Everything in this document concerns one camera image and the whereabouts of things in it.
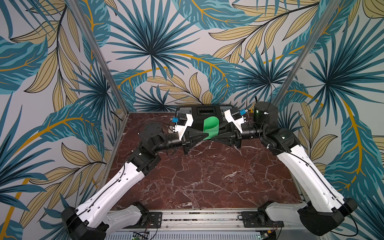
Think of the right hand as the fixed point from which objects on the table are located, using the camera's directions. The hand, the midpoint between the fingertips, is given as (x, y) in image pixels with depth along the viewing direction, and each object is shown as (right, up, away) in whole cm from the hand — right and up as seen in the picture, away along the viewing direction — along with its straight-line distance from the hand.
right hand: (211, 133), depth 56 cm
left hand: (-2, -1, -2) cm, 3 cm away
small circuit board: (-33, -50, +15) cm, 62 cm away
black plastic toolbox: (-2, +12, +39) cm, 40 cm away
